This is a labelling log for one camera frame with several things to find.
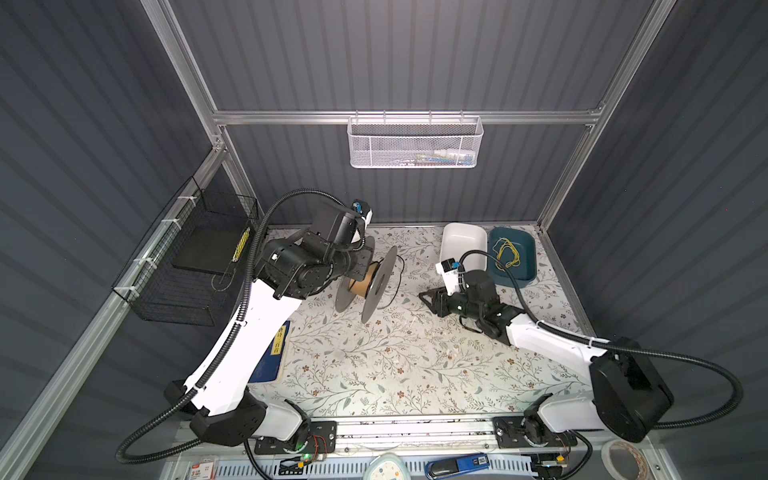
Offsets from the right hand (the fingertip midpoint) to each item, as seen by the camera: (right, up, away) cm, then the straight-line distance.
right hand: (427, 295), depth 83 cm
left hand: (-17, +12, -19) cm, 28 cm away
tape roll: (+46, -38, -12) cm, 61 cm away
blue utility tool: (+2, -35, -18) cm, 40 cm away
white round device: (-11, -37, -15) cm, 42 cm away
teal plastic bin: (+37, +14, +28) cm, 49 cm away
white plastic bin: (+17, +18, +34) cm, 42 cm away
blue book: (-45, -20, 0) cm, 49 cm away
